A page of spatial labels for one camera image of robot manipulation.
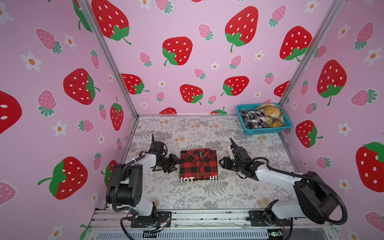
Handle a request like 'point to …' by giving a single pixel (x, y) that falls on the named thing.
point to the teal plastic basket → (244, 130)
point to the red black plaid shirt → (198, 164)
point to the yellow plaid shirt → (274, 115)
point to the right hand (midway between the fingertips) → (219, 162)
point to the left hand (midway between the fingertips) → (180, 164)
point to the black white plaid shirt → (254, 119)
